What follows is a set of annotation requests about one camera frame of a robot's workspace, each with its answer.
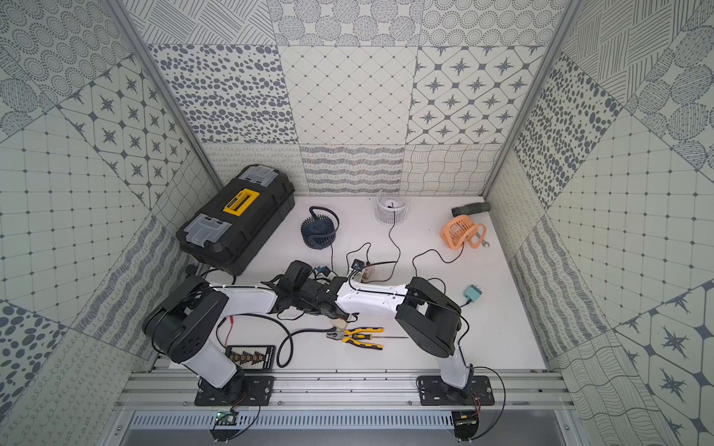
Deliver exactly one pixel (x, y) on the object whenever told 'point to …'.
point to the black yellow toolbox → (231, 231)
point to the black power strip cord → (276, 318)
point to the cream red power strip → (339, 323)
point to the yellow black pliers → (343, 334)
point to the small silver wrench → (485, 243)
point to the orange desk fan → (459, 229)
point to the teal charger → (473, 293)
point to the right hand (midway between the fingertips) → (352, 297)
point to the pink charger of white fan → (365, 273)
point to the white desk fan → (391, 206)
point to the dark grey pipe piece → (466, 210)
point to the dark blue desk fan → (319, 230)
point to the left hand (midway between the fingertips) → (338, 302)
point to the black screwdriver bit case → (253, 357)
